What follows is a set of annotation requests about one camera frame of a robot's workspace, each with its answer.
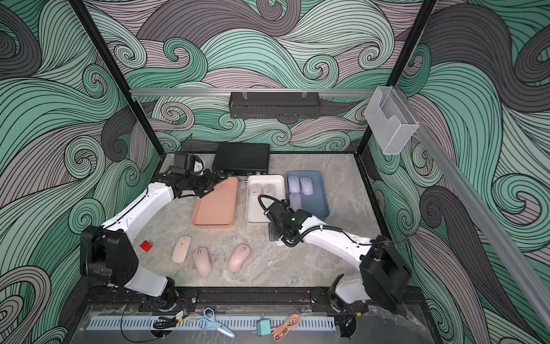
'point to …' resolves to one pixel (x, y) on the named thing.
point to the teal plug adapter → (263, 327)
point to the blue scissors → (210, 321)
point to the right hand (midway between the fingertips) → (281, 233)
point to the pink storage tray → (218, 208)
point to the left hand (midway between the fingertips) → (221, 179)
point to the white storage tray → (254, 212)
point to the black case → (240, 158)
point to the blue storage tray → (316, 204)
